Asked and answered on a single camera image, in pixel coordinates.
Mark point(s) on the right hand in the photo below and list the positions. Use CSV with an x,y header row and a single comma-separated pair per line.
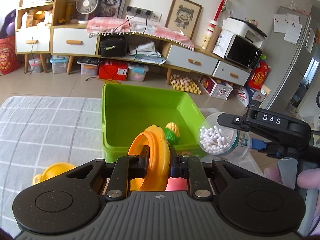
x,y
307,179

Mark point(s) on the white toy crate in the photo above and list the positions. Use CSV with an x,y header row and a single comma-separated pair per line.
x,y
216,88

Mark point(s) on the yellow egg tray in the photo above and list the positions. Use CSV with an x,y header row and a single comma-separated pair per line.
x,y
184,84

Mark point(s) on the framed cat picture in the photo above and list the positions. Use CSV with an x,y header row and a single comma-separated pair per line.
x,y
110,8

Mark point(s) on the wooden tv cabinet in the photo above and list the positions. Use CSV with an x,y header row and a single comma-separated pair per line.
x,y
46,28

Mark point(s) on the black microwave oven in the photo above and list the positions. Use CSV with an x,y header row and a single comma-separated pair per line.
x,y
237,50

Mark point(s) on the pink checked cloth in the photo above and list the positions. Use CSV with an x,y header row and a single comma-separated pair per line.
x,y
108,25

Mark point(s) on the clear bin blue lid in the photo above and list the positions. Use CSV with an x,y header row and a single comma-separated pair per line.
x,y
137,72

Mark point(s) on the red gift bag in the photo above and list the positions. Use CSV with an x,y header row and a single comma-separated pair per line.
x,y
259,75

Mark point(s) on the pink pig toy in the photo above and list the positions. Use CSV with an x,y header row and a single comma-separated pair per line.
x,y
177,184

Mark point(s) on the red cardboard box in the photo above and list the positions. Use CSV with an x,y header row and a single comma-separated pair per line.
x,y
113,70

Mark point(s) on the yellow toy pot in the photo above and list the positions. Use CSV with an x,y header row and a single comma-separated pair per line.
x,y
52,171

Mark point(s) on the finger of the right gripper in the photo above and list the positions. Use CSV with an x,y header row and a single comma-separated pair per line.
x,y
259,145
232,121

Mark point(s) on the blue lid storage bin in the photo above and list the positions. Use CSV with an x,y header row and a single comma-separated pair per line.
x,y
59,64

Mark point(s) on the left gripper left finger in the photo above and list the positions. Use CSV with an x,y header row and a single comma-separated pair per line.
x,y
125,169

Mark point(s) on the cotton swab jar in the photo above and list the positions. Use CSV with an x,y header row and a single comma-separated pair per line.
x,y
219,142

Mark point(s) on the green plastic cookie box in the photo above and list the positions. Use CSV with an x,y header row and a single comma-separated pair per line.
x,y
128,110

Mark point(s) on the framed cartoon girl drawing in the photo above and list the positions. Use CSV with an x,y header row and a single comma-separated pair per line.
x,y
183,17

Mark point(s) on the toy corn cob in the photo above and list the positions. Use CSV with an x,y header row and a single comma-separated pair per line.
x,y
172,133

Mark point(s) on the black bag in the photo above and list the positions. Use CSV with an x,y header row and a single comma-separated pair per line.
x,y
113,46

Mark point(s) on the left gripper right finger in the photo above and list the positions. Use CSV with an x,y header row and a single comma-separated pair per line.
x,y
190,168

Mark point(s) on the grey refrigerator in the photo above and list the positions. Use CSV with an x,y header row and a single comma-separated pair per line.
x,y
289,55

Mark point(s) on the white printer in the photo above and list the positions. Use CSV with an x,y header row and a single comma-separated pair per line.
x,y
246,30

